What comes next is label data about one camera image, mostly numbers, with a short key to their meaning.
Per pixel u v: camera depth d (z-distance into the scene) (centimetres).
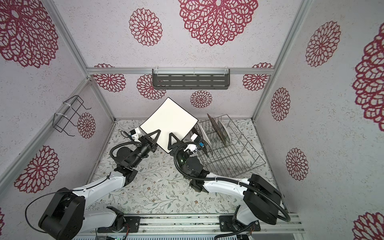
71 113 80
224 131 93
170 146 63
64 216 41
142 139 66
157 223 76
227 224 72
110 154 56
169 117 74
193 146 63
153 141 68
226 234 62
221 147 101
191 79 96
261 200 43
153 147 69
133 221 75
